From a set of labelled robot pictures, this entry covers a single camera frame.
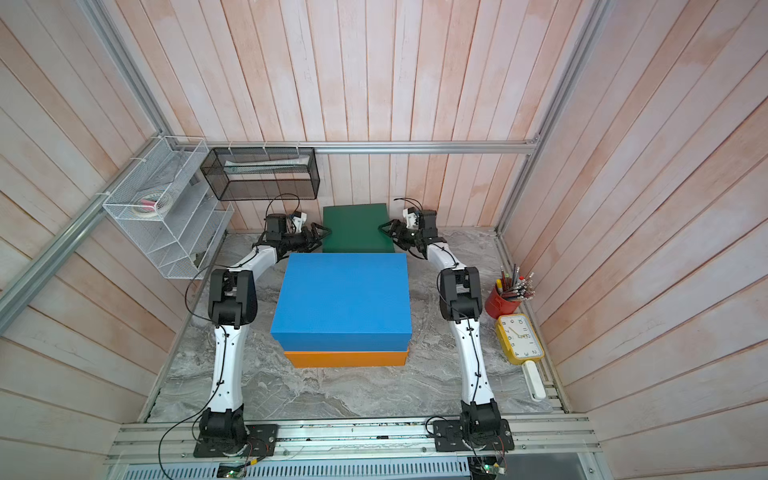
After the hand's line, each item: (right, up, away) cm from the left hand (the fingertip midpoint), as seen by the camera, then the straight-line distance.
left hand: (328, 237), depth 107 cm
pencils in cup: (+57, -16, -25) cm, 64 cm away
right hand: (+20, +2, +2) cm, 20 cm away
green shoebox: (+10, +3, -3) cm, 11 cm away
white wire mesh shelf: (-34, -4, -29) cm, 45 cm away
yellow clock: (+61, -32, -19) cm, 71 cm away
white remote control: (+61, -41, -27) cm, 78 cm away
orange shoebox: (+9, -37, -22) cm, 44 cm away
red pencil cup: (+56, -20, -19) cm, 63 cm away
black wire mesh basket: (-24, +23, -2) cm, 33 cm away
